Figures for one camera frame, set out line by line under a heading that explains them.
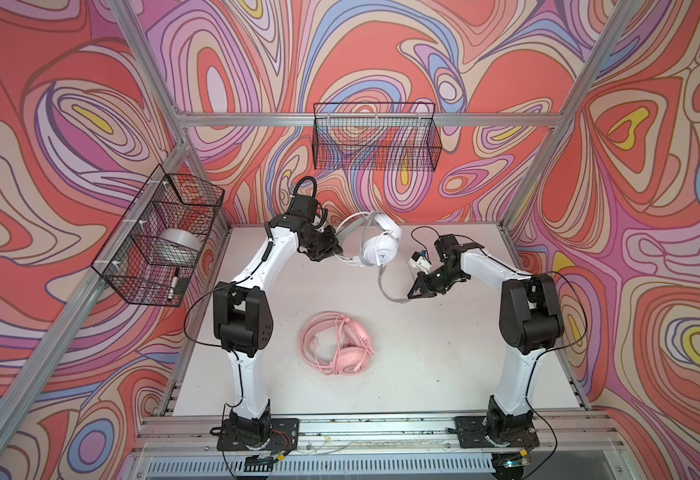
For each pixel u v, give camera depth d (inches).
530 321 20.8
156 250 28.2
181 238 28.9
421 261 35.2
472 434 28.5
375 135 37.7
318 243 30.8
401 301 36.8
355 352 30.7
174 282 28.8
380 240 29.3
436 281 32.5
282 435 28.8
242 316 20.2
